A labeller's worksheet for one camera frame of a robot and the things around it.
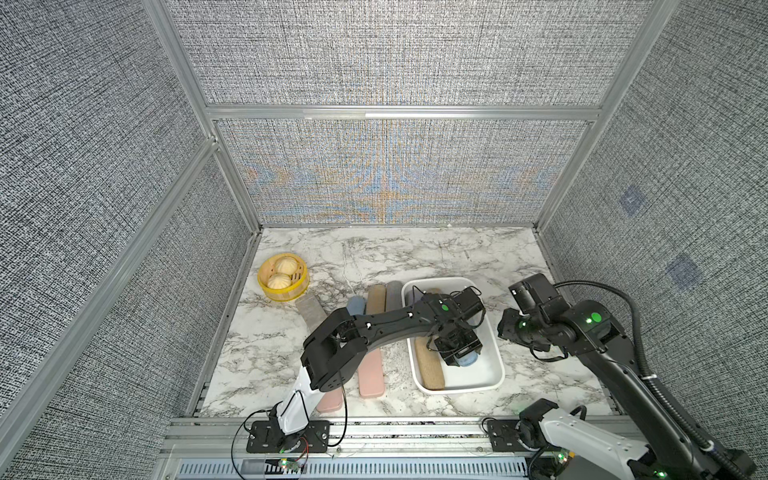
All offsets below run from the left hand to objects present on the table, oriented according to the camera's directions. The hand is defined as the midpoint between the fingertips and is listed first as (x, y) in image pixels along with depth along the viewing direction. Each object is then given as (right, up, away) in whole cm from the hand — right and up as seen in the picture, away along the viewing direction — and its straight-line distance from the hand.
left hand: (484, 358), depth 77 cm
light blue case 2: (-5, 0, -2) cm, 5 cm away
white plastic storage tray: (+3, -6, +7) cm, 10 cm away
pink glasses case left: (-40, -12, +2) cm, 42 cm away
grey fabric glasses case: (-23, +13, +20) cm, 33 cm away
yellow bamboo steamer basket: (-53, +18, +22) cm, 60 cm away
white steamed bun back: (-58, +23, +24) cm, 67 cm away
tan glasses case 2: (-13, -4, +5) cm, 15 cm away
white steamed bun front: (-60, +18, +20) cm, 66 cm away
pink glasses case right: (-29, -6, +6) cm, 30 cm away
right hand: (+3, +11, -6) cm, 13 cm away
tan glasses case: (-28, +12, +20) cm, 37 cm away
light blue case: (-35, +11, +19) cm, 41 cm away
